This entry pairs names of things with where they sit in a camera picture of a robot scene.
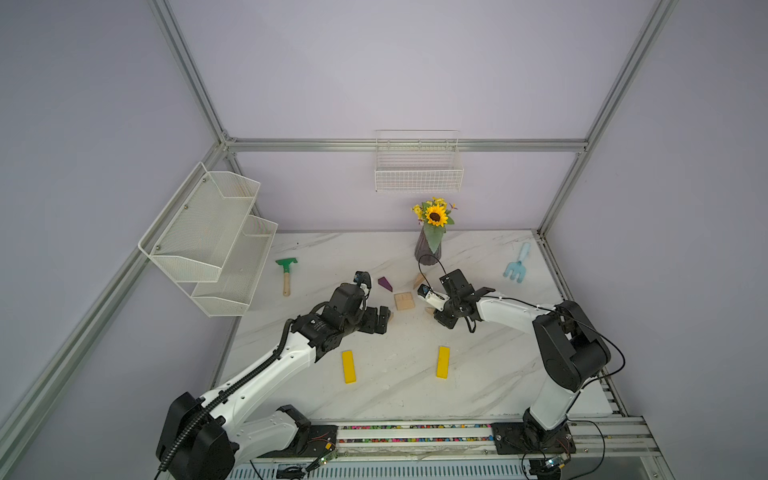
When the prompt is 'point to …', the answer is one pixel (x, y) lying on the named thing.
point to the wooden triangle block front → (430, 310)
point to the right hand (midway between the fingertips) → (444, 312)
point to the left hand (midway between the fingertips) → (372, 313)
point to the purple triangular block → (384, 282)
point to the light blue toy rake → (518, 267)
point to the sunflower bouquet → (435, 215)
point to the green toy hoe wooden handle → (286, 275)
